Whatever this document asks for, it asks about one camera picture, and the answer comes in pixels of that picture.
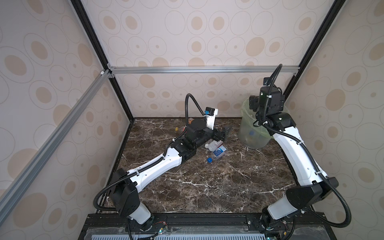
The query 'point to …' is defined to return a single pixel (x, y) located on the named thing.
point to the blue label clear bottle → (218, 151)
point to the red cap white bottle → (213, 144)
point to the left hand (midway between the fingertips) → (228, 121)
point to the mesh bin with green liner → (251, 136)
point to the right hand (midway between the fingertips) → (268, 96)
